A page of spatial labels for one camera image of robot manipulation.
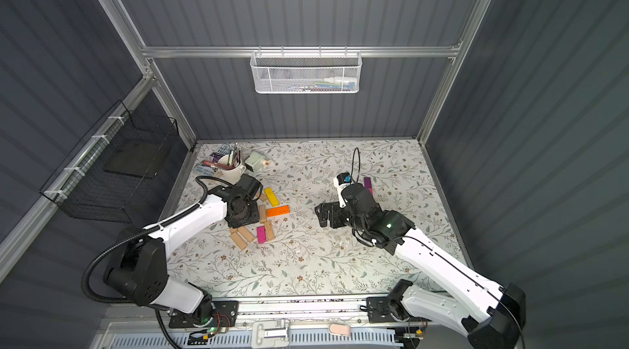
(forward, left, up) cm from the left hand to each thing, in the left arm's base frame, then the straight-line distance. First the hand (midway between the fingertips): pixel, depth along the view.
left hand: (254, 221), depth 86 cm
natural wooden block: (-4, +6, -7) cm, 10 cm away
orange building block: (+7, -7, -6) cm, 12 cm away
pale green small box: (+28, +5, -1) cm, 29 cm away
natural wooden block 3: (-2, +5, -7) cm, 9 cm away
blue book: (+26, +25, -4) cm, 36 cm away
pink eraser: (-32, -29, -4) cm, 43 cm away
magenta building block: (-2, -2, -7) cm, 7 cm away
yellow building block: (+13, -4, -5) cm, 15 cm away
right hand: (-3, -27, +15) cm, 31 cm away
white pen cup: (+21, +12, +4) cm, 24 cm away
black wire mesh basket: (+5, +41, +21) cm, 46 cm away
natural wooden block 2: (-1, -4, -7) cm, 8 cm away
